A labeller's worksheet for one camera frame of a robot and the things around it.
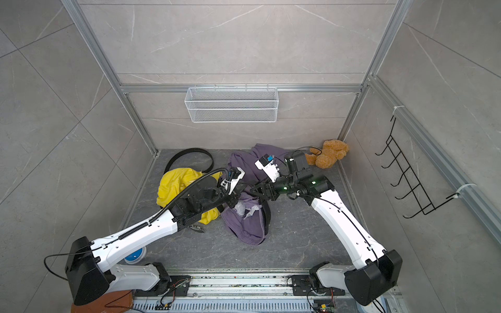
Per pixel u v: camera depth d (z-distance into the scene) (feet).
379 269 1.22
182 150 3.88
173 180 3.01
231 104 3.29
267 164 2.00
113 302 2.01
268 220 2.35
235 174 1.94
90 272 1.25
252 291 2.39
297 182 1.78
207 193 1.80
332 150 3.62
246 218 2.66
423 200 2.05
